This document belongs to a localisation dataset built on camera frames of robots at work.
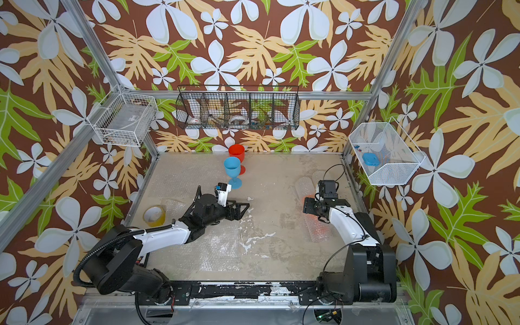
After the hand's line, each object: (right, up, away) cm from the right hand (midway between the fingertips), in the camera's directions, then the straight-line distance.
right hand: (311, 205), depth 90 cm
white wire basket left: (-82, +38, -4) cm, 90 cm away
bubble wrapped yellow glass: (+10, +13, +21) cm, 26 cm away
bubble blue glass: (-41, -18, -6) cm, 45 cm away
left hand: (-30, +3, -5) cm, 31 cm away
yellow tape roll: (-68, -7, +1) cm, 69 cm away
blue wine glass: (-36, +18, +7) cm, 41 cm away
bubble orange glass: (+1, -10, -7) cm, 12 cm away
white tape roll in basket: (-35, +42, +8) cm, 55 cm away
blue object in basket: (+23, +20, -8) cm, 32 cm away
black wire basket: (-34, +47, +7) cm, 58 cm away
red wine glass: (-35, +26, +14) cm, 46 cm away
